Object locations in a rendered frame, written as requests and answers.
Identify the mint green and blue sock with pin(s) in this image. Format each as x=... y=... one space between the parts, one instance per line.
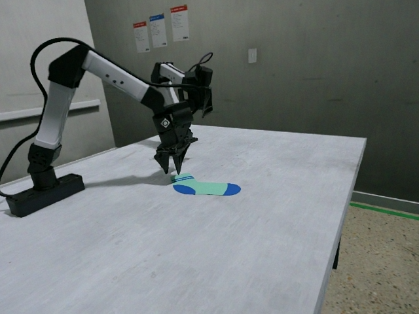
x=186 y=184

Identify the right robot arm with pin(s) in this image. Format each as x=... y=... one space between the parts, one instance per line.
x=66 y=74

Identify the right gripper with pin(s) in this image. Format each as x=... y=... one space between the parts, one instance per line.
x=170 y=147

